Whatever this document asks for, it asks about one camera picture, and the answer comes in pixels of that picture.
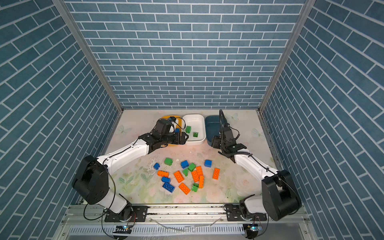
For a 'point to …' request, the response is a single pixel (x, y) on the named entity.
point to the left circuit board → (123, 229)
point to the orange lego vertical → (216, 173)
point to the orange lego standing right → (201, 181)
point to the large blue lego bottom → (168, 187)
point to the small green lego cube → (195, 134)
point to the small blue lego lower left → (165, 179)
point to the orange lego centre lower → (195, 176)
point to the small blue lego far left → (156, 166)
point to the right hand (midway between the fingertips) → (215, 137)
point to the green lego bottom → (194, 187)
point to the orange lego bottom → (185, 189)
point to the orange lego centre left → (178, 176)
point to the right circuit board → (252, 230)
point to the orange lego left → (162, 173)
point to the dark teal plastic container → (212, 126)
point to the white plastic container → (195, 128)
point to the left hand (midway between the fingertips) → (183, 135)
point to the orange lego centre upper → (199, 170)
